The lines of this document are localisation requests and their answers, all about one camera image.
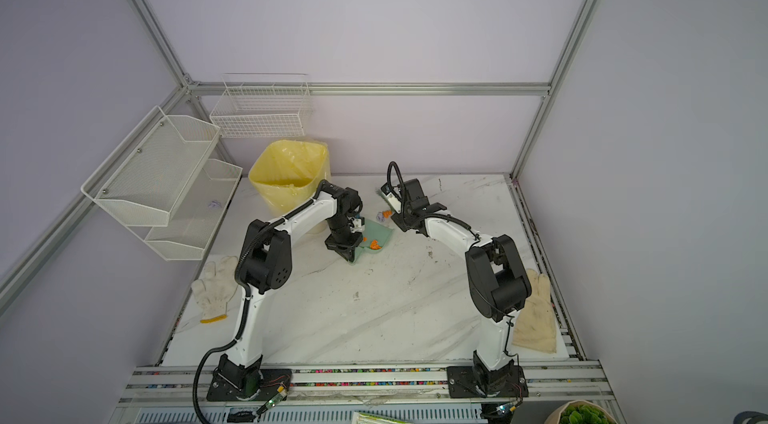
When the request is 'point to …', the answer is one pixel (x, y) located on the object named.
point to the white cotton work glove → (213, 293)
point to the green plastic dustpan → (374, 230)
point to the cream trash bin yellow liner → (288, 173)
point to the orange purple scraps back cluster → (381, 216)
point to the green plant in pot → (581, 412)
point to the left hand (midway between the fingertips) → (349, 260)
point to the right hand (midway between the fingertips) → (401, 206)
